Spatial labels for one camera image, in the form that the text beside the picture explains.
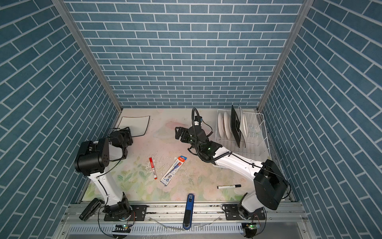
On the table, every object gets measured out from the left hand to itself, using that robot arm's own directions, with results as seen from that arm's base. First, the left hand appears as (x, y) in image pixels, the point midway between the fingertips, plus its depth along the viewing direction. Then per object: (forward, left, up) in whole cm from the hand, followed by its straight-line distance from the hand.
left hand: (130, 127), depth 100 cm
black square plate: (-9, -68, +13) cm, 70 cm away
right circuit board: (-56, -72, -7) cm, 91 cm away
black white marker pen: (-38, -61, -6) cm, 72 cm away
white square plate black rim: (+6, -2, -6) cm, 9 cm away
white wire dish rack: (-12, -74, +8) cm, 75 cm away
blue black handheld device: (-49, -41, -6) cm, 64 cm away
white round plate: (-4, -60, +8) cm, 60 cm away
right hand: (-14, -36, +17) cm, 42 cm away
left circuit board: (-55, -9, -10) cm, 57 cm away
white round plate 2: (-5, -65, +8) cm, 65 cm away
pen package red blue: (-33, -28, -6) cm, 43 cm away
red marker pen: (-26, -18, -7) cm, 33 cm away
